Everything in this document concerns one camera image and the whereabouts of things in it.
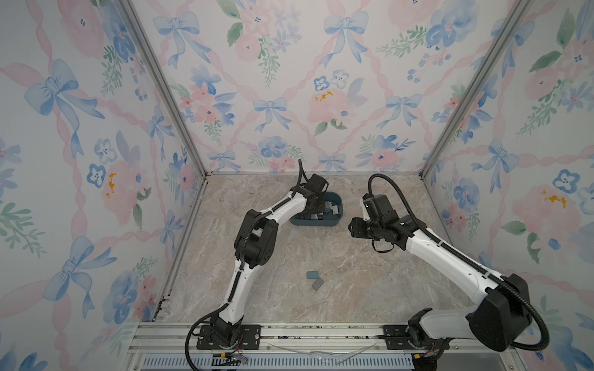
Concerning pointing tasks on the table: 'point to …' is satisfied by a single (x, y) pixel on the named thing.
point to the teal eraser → (312, 274)
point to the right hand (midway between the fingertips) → (355, 226)
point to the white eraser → (335, 209)
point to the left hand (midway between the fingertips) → (322, 206)
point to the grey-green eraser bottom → (318, 284)
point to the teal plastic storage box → (332, 199)
